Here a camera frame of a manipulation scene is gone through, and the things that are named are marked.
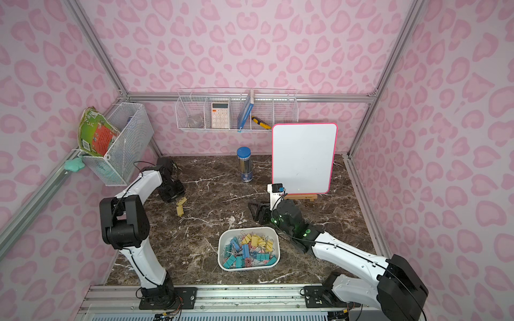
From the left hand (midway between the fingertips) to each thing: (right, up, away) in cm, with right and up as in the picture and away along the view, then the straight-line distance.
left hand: (179, 192), depth 96 cm
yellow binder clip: (-1, -6, +2) cm, 6 cm away
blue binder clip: (+33, -21, -18) cm, 43 cm away
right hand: (+36, -2, -21) cm, 42 cm away
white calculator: (+20, +37, -1) cm, 42 cm away
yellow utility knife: (+39, +34, +2) cm, 51 cm away
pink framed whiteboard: (+58, +17, -7) cm, 61 cm away
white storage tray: (+34, -21, -15) cm, 43 cm away
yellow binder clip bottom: (+1, -9, -1) cm, 9 cm away
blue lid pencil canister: (+32, +14, 0) cm, 35 cm away
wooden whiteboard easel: (+63, -2, +1) cm, 63 cm away
